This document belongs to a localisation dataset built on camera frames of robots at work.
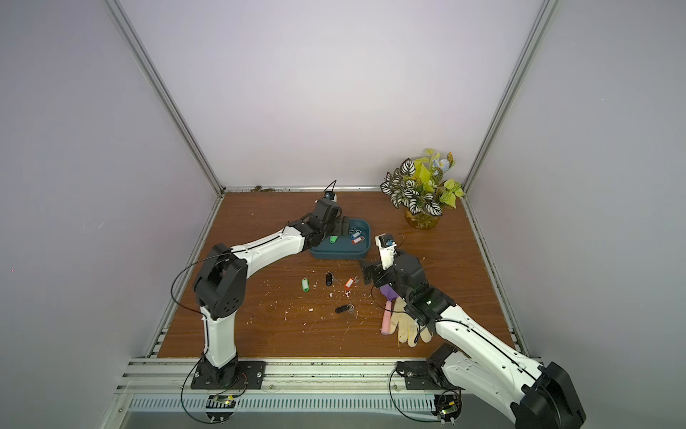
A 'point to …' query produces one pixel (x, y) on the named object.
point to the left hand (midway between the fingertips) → (341, 218)
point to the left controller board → (219, 407)
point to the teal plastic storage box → (355, 245)
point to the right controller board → (447, 407)
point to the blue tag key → (355, 235)
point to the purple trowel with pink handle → (389, 294)
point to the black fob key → (330, 278)
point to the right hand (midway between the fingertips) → (374, 250)
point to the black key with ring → (348, 307)
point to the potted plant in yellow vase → (420, 189)
